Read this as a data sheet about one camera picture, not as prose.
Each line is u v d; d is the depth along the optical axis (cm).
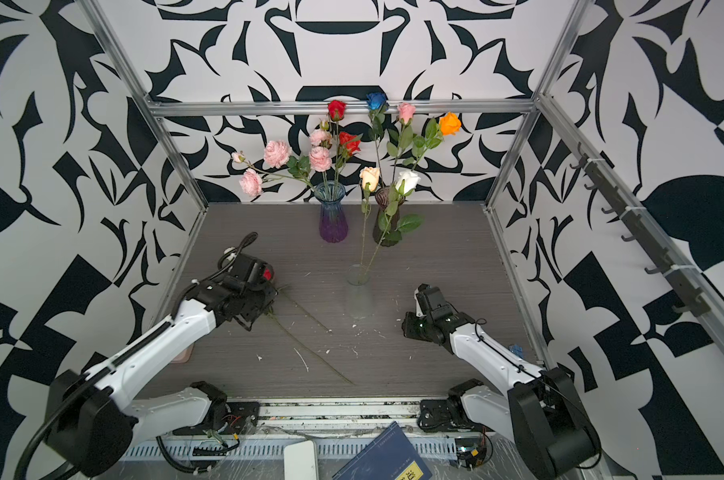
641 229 55
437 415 75
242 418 74
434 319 67
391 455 69
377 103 85
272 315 91
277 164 80
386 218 72
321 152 87
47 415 41
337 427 74
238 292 61
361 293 85
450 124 84
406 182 67
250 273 64
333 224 104
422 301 72
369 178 68
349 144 94
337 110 86
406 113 86
